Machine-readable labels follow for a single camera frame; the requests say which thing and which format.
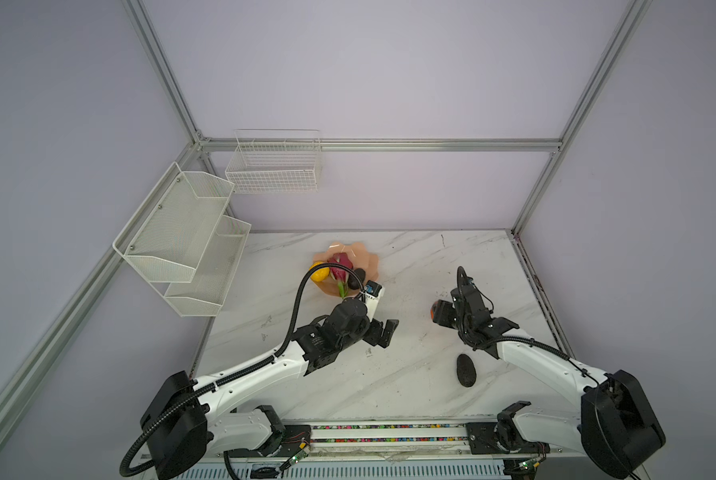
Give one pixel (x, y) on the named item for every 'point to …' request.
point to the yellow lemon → (319, 274)
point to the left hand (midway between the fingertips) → (379, 315)
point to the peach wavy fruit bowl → (360, 259)
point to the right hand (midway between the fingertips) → (438, 306)
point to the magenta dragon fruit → (341, 274)
